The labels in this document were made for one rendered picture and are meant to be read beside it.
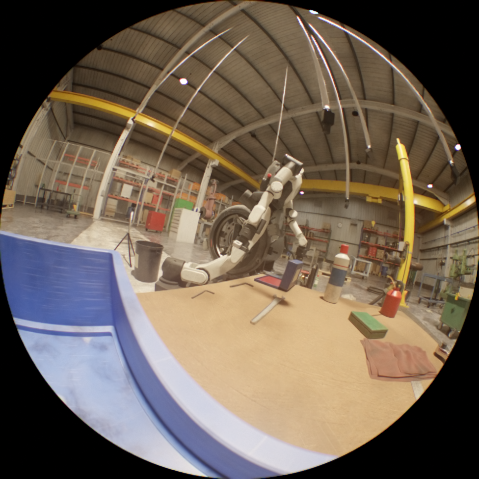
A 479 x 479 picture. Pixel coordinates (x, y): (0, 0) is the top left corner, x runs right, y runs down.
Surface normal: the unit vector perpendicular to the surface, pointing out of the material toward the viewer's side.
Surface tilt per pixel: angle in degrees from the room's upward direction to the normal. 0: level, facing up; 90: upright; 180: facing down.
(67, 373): 0
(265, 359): 0
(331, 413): 0
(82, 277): 90
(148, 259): 93
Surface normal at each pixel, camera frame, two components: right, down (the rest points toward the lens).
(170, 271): 0.11, 0.04
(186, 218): 0.74, 0.18
